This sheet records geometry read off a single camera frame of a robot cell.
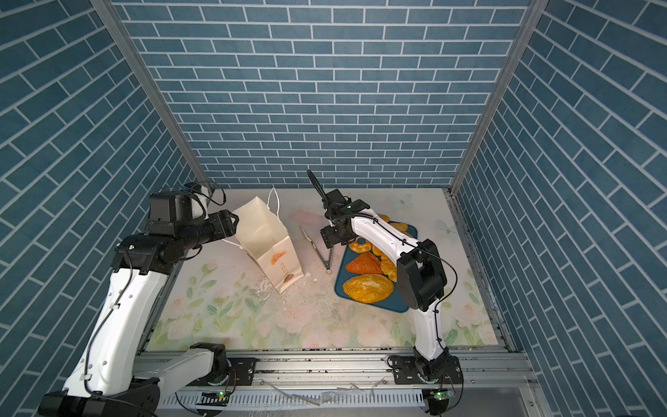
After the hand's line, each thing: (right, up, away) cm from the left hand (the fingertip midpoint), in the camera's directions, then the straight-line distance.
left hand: (230, 218), depth 70 cm
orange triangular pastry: (+39, -16, +22) cm, 47 cm away
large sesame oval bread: (+39, -23, +15) cm, 48 cm away
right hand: (+27, -6, +22) cm, 35 cm away
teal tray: (+48, -30, +19) cm, 59 cm away
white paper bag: (+1, -7, +24) cm, 25 cm away
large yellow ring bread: (+46, -17, +19) cm, 53 cm away
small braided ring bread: (+37, -12, +29) cm, 49 cm away
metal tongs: (+24, -18, +26) cm, 40 cm away
